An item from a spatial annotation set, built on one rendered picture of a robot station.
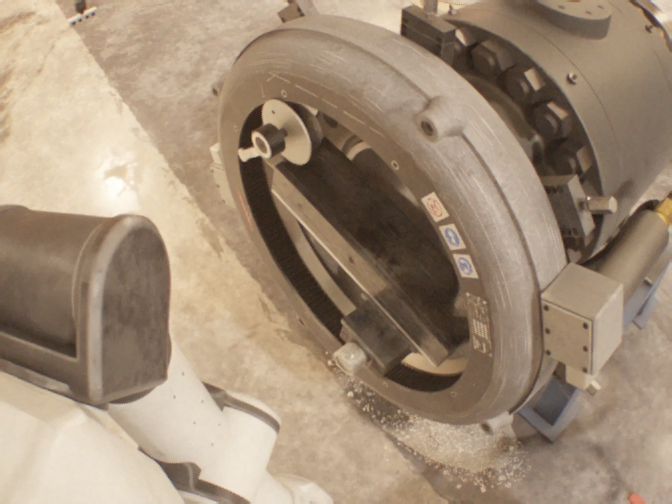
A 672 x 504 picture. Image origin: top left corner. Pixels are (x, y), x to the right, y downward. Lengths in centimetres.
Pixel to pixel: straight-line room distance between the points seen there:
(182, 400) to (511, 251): 44
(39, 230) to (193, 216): 161
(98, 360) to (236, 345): 135
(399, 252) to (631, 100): 57
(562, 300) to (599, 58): 56
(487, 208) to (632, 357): 113
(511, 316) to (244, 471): 40
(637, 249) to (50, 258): 75
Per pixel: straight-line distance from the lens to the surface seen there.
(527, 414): 163
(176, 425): 52
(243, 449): 61
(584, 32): 122
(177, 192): 210
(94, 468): 34
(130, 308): 40
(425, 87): 80
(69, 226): 41
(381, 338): 102
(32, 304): 41
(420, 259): 101
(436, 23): 86
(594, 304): 80
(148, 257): 41
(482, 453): 157
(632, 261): 90
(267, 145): 97
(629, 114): 122
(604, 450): 166
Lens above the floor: 143
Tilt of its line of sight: 51 degrees down
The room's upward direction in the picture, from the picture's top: 3 degrees counter-clockwise
